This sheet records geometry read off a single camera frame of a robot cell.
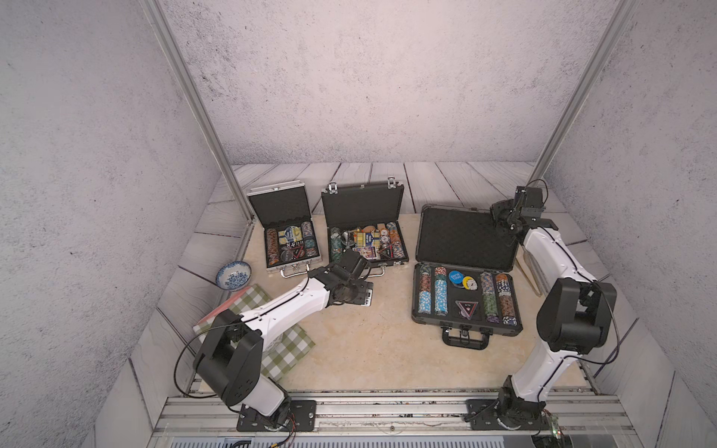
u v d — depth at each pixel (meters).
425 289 0.91
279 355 0.83
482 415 0.71
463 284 0.93
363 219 1.10
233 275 1.01
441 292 0.91
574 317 0.49
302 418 0.73
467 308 0.88
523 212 0.70
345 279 0.65
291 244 1.10
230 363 0.42
